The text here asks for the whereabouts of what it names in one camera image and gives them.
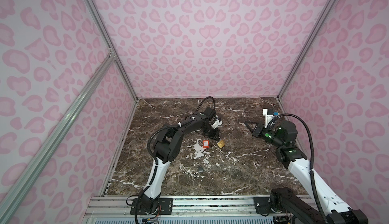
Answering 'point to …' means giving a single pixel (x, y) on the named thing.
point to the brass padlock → (221, 143)
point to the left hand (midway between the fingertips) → (220, 137)
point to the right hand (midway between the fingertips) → (246, 122)
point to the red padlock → (205, 144)
